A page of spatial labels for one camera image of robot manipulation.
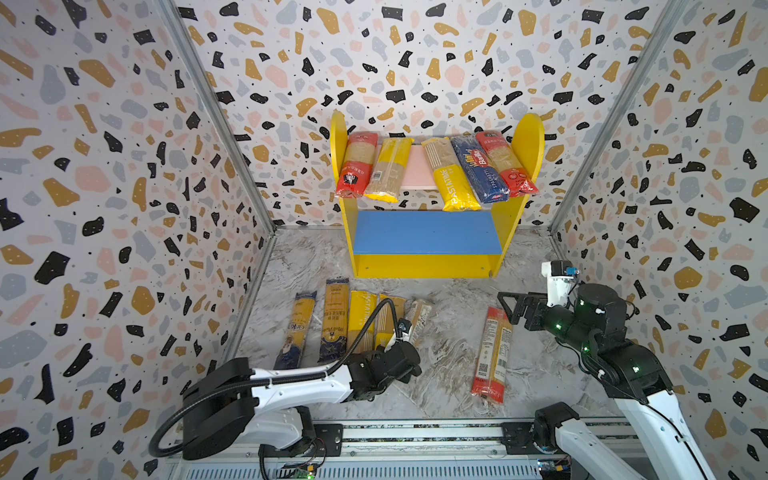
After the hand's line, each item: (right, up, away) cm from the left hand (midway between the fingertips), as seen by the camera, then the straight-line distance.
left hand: (411, 351), depth 80 cm
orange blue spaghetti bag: (-23, 0, +8) cm, 24 cm away
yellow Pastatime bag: (-6, +9, -10) cm, 15 cm away
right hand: (+21, +18, -14) cm, 31 cm away
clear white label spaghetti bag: (+3, +9, +8) cm, 12 cm away
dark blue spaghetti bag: (-35, -3, +5) cm, 35 cm away
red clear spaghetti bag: (+22, -6, +3) cm, 23 cm away
